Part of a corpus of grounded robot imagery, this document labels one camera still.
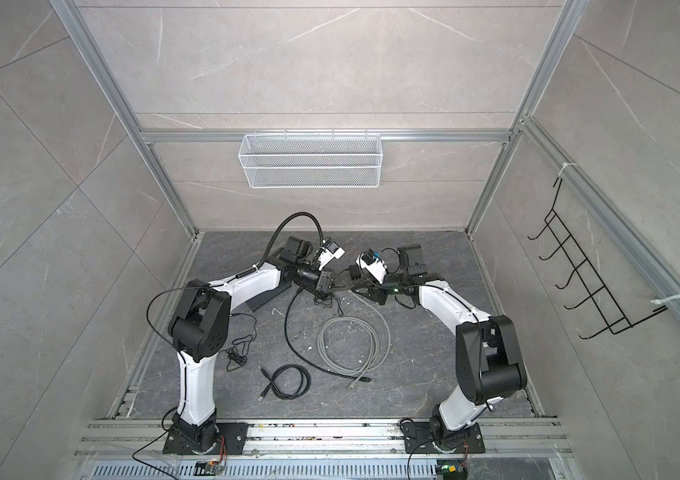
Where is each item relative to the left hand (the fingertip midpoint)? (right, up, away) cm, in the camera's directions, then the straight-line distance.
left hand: (349, 283), depth 86 cm
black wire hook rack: (+53, -5, -28) cm, 60 cm away
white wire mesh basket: (-13, +41, +14) cm, 45 cm away
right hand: (+2, 0, 0) cm, 2 cm away
